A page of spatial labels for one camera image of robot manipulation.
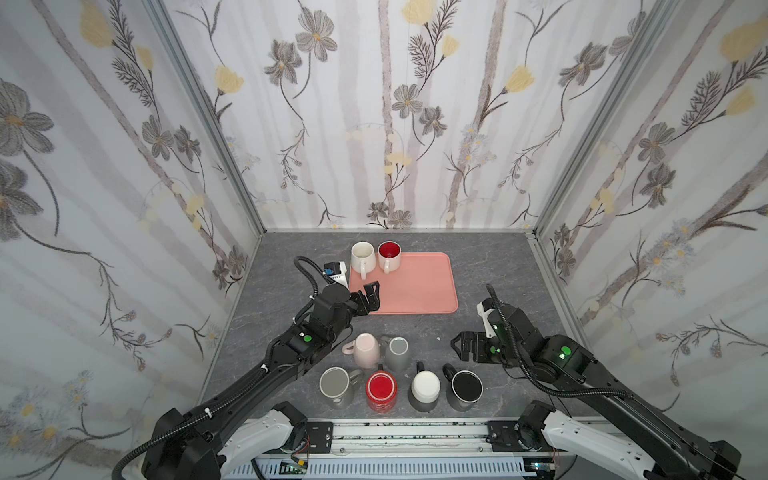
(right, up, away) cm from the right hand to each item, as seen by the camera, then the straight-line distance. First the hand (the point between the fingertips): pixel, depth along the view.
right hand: (459, 341), depth 73 cm
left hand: (-25, +15, +5) cm, 29 cm away
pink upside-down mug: (-24, -5, +7) cm, 25 cm away
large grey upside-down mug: (-30, -11, 0) cm, 32 cm away
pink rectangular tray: (-6, +11, +32) cm, 34 cm away
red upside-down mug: (-19, -13, +1) cm, 23 cm away
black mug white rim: (+2, -12, +1) cm, 12 cm away
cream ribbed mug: (-27, +20, +29) cm, 45 cm away
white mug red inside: (-17, +21, +33) cm, 43 cm away
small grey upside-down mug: (-15, -5, +6) cm, 17 cm away
